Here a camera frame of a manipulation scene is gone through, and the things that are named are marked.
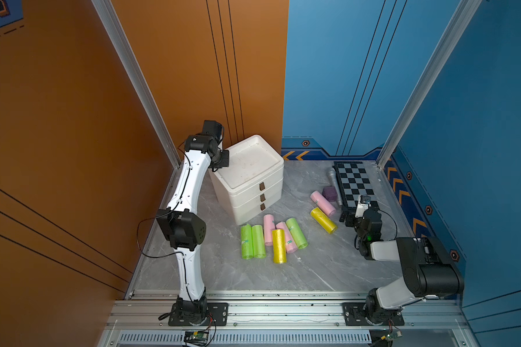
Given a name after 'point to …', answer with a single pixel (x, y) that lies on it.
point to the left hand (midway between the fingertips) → (221, 159)
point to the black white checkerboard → (352, 181)
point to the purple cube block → (330, 193)
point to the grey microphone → (332, 176)
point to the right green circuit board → (398, 334)
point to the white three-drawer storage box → (251, 186)
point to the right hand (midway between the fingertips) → (354, 206)
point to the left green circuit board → (196, 337)
